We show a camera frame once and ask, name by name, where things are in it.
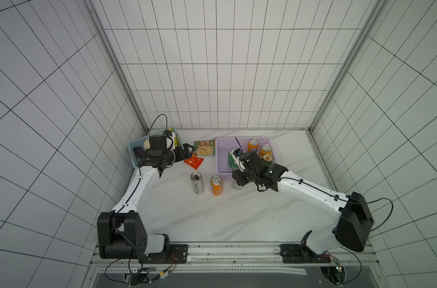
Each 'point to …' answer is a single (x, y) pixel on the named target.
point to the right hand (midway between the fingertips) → (231, 174)
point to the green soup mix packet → (204, 147)
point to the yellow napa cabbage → (176, 140)
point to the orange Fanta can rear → (253, 145)
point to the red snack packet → (194, 161)
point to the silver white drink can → (196, 178)
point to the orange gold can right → (265, 149)
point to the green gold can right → (268, 159)
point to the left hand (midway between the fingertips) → (185, 153)
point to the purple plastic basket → (223, 146)
